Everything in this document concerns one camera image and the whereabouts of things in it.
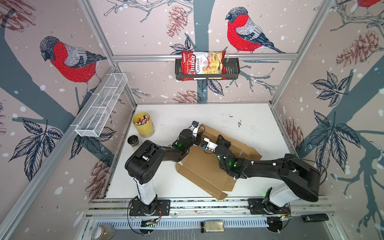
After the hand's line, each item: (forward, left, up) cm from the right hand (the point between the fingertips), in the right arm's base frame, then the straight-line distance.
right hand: (220, 137), depth 83 cm
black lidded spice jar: (-2, +52, -2) cm, 52 cm away
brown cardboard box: (-11, +11, -12) cm, 20 cm away
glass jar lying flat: (-40, +5, -11) cm, 42 cm away
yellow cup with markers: (+7, +47, 0) cm, 47 cm away
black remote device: (-34, -41, -13) cm, 55 cm away
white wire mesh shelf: (-4, +63, +18) cm, 66 cm away
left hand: (+7, +12, -4) cm, 15 cm away
